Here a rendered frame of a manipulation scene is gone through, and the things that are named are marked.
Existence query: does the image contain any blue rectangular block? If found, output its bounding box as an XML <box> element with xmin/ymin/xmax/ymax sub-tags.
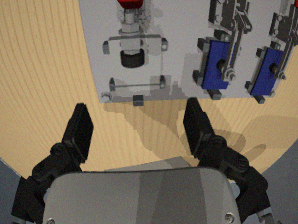
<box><xmin>200</xmin><ymin>37</ymin><xmax>230</xmax><ymax>89</ymax></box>
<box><xmin>248</xmin><ymin>46</ymin><xmax>283</xmax><ymax>95</ymax></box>

